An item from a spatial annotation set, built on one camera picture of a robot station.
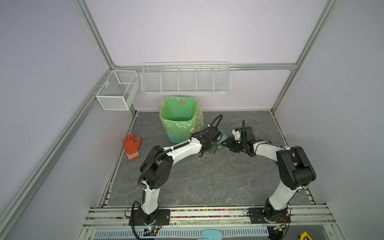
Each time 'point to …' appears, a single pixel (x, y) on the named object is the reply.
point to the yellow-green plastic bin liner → (181, 114)
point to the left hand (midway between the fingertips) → (211, 147)
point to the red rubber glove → (131, 147)
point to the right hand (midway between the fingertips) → (223, 145)
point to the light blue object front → (212, 234)
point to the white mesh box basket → (118, 91)
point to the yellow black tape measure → (305, 236)
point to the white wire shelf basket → (186, 78)
